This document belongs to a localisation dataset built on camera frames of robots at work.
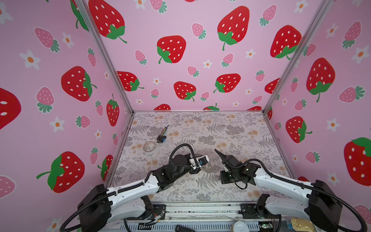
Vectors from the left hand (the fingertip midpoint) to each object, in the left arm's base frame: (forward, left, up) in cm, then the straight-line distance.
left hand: (201, 154), depth 75 cm
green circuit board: (-29, -33, -20) cm, 48 cm away
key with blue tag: (-1, -4, -16) cm, 16 cm away
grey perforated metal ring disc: (+17, +36, -20) cm, 44 cm away
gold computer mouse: (-29, -46, -14) cm, 56 cm away
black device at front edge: (-30, +11, -20) cm, 38 cm away
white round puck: (-30, -18, -14) cm, 37 cm away
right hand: (-7, -11, -15) cm, 20 cm away
